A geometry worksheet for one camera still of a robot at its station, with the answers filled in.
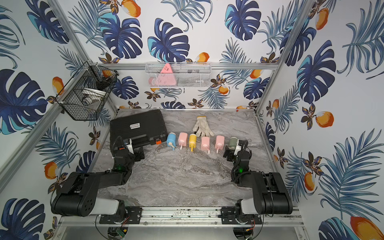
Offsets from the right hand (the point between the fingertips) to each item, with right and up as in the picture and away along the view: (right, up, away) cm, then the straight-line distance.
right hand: (235, 147), depth 92 cm
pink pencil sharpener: (-32, +4, +4) cm, 33 cm away
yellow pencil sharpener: (-26, +3, +3) cm, 27 cm away
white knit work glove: (-19, +12, +15) cm, 27 cm away
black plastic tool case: (-59, +12, +9) cm, 61 cm away
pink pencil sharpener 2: (-18, +1, +3) cm, 18 cm away
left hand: (-62, +1, -1) cm, 62 cm away
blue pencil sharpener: (-40, +4, +3) cm, 40 cm away
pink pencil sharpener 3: (-9, +2, +3) cm, 10 cm away
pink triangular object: (-42, +43, -2) cm, 60 cm away
